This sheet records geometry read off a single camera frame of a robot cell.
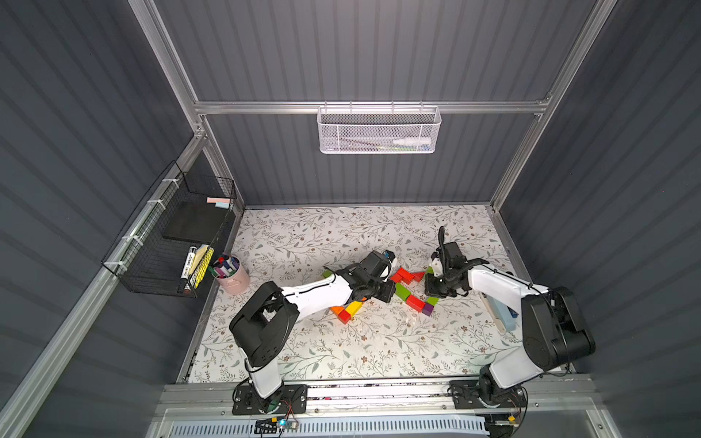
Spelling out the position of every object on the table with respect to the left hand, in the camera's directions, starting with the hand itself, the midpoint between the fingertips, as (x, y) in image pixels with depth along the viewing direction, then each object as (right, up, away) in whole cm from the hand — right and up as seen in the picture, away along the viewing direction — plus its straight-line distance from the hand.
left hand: (394, 289), depth 86 cm
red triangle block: (+10, +2, +11) cm, 15 cm away
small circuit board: (-34, -33, -15) cm, 50 cm away
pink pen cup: (-52, +4, +1) cm, 52 cm away
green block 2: (+12, +6, 0) cm, 13 cm away
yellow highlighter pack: (-48, +12, -24) cm, 55 cm away
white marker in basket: (+7, +49, +7) cm, 50 cm away
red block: (+2, +2, +10) cm, 11 cm away
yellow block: (-13, -7, +3) cm, 15 cm away
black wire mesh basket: (-64, +11, -20) cm, 68 cm away
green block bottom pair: (+13, -5, +4) cm, 15 cm away
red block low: (+5, +3, +11) cm, 12 cm away
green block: (+4, -2, +7) cm, 9 cm away
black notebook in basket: (-59, +21, -7) cm, 63 cm away
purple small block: (+11, -7, +3) cm, 14 cm away
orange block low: (-19, -7, +3) cm, 20 cm away
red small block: (-16, -9, +1) cm, 18 cm away
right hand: (+13, -2, +5) cm, 14 cm away
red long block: (+8, -6, +5) cm, 11 cm away
